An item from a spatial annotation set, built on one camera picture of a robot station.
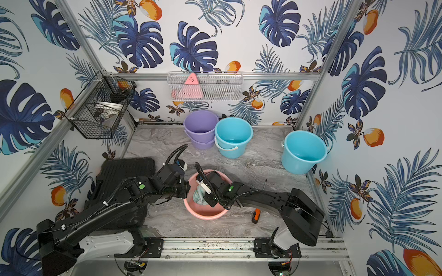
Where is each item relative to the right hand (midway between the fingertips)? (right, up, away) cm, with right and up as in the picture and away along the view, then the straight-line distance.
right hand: (208, 191), depth 84 cm
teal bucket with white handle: (+13, +29, +18) cm, 36 cm away
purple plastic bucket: (-8, +34, +27) cm, 44 cm away
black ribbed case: (-51, +8, +6) cm, 51 cm away
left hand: (-6, +3, -7) cm, 9 cm away
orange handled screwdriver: (+23, -10, -2) cm, 25 cm away
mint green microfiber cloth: (-5, -1, -2) cm, 5 cm away
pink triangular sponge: (-9, +52, +6) cm, 53 cm away
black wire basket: (-56, +39, +2) cm, 69 cm away
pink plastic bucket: (-2, -11, +2) cm, 11 cm away
